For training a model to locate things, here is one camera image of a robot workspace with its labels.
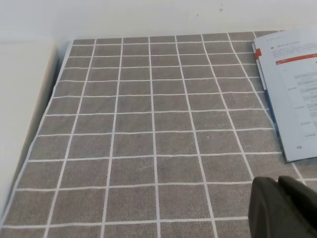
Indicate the grey checked tablecloth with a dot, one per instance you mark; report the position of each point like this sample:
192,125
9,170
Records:
150,137

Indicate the white logistics brochure book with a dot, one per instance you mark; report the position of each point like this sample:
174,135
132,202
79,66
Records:
287,63

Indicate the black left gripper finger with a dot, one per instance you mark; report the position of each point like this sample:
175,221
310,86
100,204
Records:
285,208

